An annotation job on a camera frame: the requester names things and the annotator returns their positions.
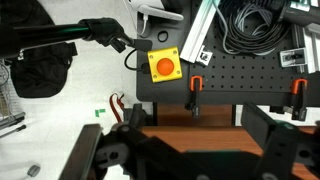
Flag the yellow emergency stop button box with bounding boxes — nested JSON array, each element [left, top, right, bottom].
[[147, 46, 184, 84]]

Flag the long aluminium extrusion rail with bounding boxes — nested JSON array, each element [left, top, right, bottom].
[[179, 0, 222, 64]]

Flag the black perforated breadboard table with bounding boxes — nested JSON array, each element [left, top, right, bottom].
[[135, 0, 320, 108]]

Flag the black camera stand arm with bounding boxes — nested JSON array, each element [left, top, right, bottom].
[[0, 17, 154, 58]]

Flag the black tipped metal rod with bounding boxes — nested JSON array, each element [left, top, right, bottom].
[[0, 111, 27, 130], [0, 124, 27, 140]]

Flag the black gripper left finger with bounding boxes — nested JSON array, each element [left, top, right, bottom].
[[58, 103, 201, 180]]

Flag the orange black bar clamp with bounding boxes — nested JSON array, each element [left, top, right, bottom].
[[184, 75, 204, 120], [289, 78, 310, 122]]

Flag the black fabric bag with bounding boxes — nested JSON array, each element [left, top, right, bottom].
[[9, 41, 78, 99]]

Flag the wide aluminium corner bracket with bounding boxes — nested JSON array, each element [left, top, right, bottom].
[[279, 47, 308, 68]]

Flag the red cable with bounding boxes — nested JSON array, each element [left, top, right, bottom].
[[109, 92, 126, 123]]

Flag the small aluminium corner bracket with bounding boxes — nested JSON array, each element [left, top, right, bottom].
[[195, 44, 214, 66]]

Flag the black cylinder device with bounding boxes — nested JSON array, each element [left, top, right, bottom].
[[279, 0, 320, 26]]

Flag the black emergency stop cable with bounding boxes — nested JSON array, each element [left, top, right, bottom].
[[124, 49, 151, 75]]

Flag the metal wire shelf rack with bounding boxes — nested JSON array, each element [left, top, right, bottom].
[[0, 61, 15, 122]]

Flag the green tape piece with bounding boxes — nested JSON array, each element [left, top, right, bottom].
[[95, 108, 107, 118]]

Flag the grey caster wheel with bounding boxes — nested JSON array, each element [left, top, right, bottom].
[[26, 163, 42, 178]]

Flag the coiled black cable bundle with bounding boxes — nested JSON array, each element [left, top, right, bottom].
[[215, 0, 292, 57]]

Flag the short aluminium extrusion profile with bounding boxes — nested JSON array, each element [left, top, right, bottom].
[[292, 23, 320, 75]]

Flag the small black rubber ring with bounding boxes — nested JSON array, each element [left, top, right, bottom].
[[157, 30, 170, 43]]

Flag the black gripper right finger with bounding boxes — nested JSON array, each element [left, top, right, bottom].
[[241, 102, 320, 180]]

